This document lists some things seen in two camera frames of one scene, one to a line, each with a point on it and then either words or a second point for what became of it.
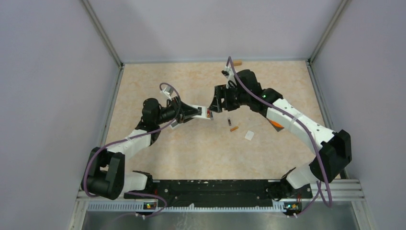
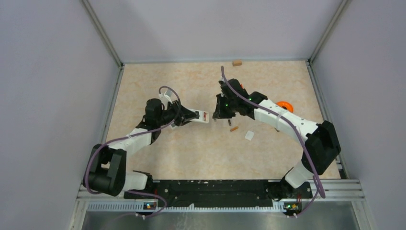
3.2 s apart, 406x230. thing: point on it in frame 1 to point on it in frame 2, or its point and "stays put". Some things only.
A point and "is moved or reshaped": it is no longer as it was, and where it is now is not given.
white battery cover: [249, 135] stays put
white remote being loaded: [206, 111] is moved or reshaped
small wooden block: [237, 63] stays put
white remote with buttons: [174, 124] stays put
